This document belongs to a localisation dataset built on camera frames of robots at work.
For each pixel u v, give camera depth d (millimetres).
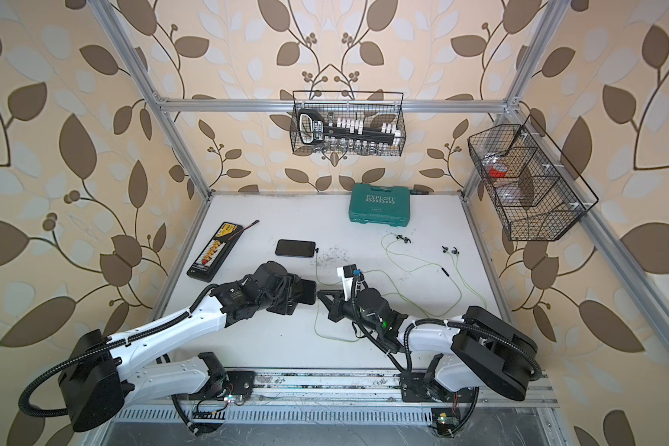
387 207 1107
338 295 721
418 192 1221
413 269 985
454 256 1016
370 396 737
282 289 641
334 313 696
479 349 433
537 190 732
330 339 823
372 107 911
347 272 717
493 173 819
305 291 803
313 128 845
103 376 396
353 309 609
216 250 988
